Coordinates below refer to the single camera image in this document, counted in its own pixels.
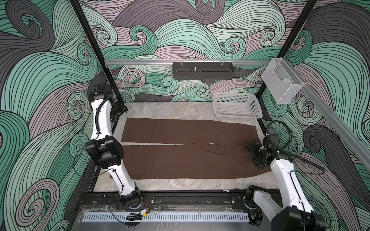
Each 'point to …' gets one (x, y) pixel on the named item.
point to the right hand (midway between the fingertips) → (249, 152)
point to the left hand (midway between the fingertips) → (122, 112)
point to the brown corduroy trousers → (174, 148)
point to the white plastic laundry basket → (236, 106)
